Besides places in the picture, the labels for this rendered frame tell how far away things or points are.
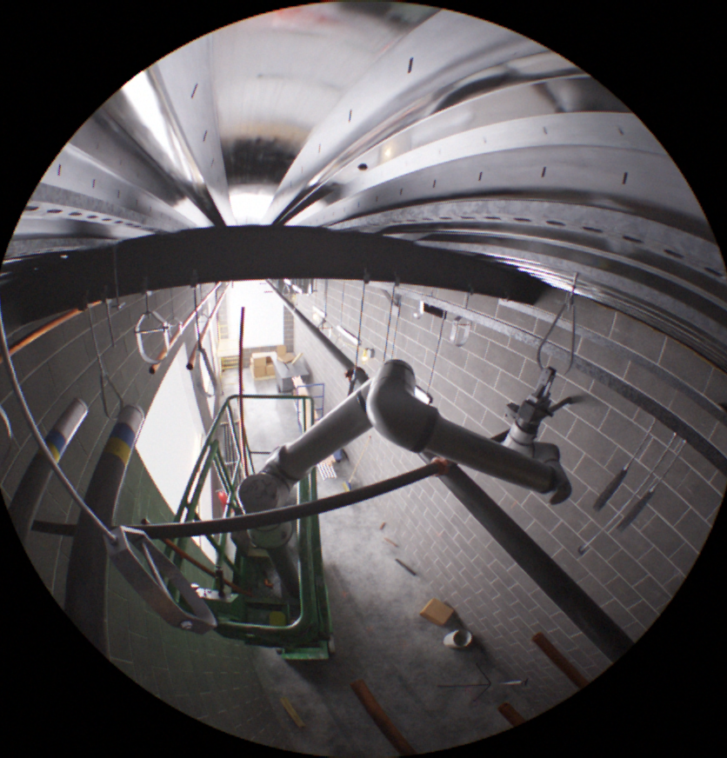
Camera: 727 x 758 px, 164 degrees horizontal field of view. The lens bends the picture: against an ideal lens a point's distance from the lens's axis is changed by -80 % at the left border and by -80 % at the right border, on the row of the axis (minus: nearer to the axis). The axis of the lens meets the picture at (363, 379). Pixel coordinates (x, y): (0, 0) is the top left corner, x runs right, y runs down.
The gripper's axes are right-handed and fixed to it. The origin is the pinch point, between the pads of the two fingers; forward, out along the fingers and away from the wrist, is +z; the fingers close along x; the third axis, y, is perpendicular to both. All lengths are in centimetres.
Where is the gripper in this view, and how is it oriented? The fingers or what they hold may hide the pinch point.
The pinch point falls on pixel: (548, 375)
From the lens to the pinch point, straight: 77.7
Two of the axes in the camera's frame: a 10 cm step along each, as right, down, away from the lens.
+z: 1.0, -8.9, -4.5
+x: -8.9, 1.1, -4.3
